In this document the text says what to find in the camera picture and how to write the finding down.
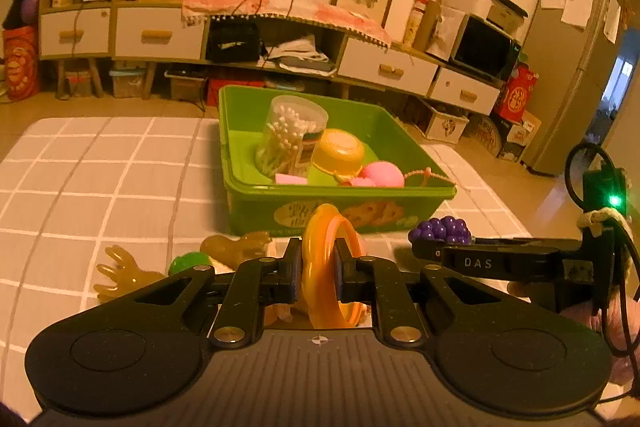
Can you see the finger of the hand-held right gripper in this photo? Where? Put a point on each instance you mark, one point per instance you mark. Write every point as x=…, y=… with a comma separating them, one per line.
x=427, y=249

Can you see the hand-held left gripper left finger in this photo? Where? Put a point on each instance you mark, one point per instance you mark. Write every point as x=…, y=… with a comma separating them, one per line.
x=295, y=268

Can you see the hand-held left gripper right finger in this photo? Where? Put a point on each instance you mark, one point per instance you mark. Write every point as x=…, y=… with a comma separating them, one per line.
x=343, y=268

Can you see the purple toy grapes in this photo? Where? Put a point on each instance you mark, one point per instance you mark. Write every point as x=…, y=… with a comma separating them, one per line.
x=445, y=229

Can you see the brown amber toy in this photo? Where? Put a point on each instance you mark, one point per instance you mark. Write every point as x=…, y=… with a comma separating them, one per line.
x=235, y=249

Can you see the green plastic bin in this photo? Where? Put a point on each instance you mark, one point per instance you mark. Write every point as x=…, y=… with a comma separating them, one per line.
x=250, y=207

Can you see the pink toy pig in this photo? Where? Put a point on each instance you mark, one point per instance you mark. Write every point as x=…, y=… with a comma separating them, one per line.
x=382, y=174

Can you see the green toy ball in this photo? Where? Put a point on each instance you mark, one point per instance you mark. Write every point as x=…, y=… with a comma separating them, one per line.
x=182, y=263

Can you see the orange toy bowl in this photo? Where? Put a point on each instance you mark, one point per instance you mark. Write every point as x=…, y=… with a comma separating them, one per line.
x=337, y=152

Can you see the clear cotton swab jar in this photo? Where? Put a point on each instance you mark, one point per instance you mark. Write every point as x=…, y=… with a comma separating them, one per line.
x=287, y=132

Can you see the amber toy hand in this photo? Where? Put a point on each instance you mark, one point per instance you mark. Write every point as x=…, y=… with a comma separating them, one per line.
x=125, y=279

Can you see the person's right forearm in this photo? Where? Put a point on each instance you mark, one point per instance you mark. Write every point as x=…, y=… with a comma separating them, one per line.
x=612, y=327

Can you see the white cutout crate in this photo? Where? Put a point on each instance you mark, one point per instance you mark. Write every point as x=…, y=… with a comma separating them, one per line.
x=446, y=123

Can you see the printed cardboard box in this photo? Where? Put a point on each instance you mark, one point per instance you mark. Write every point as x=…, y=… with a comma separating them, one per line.
x=505, y=138

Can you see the orange red paper bag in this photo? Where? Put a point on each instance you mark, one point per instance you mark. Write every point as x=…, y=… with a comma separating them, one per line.
x=515, y=96

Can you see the grey refrigerator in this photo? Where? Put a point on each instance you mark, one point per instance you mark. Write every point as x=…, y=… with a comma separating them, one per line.
x=565, y=82

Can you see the red box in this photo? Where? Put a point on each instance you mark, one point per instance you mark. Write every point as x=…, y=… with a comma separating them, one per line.
x=235, y=91

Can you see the black microwave oven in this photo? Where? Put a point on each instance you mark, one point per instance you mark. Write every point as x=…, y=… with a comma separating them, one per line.
x=482, y=49

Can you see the folded clothes pile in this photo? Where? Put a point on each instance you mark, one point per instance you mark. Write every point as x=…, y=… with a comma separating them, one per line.
x=300, y=54

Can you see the grey checkered mat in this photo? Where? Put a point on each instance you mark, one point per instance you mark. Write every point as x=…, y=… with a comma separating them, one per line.
x=100, y=167

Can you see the black bag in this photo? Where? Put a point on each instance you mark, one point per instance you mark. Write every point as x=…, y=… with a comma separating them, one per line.
x=232, y=42

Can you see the low wooden tv cabinet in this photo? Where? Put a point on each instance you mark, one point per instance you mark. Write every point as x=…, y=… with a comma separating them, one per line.
x=300, y=22

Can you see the blue lid storage box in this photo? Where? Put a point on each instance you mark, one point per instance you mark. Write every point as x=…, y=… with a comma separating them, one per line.
x=128, y=82

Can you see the pink cloth runner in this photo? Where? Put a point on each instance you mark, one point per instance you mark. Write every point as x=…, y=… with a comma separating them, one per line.
x=300, y=12

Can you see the red gift bag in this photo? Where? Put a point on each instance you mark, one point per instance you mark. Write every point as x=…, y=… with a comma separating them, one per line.
x=20, y=64

